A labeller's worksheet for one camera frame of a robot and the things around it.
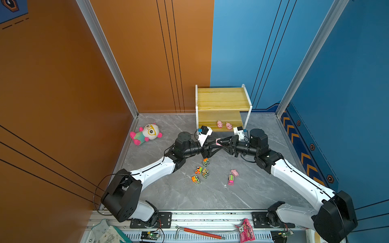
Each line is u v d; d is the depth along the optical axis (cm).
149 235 71
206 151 67
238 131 72
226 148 70
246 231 70
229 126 89
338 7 70
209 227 73
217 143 71
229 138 68
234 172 87
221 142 71
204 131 65
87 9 70
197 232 70
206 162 91
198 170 87
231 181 83
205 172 87
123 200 42
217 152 71
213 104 80
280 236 71
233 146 65
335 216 39
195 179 85
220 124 90
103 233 69
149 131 100
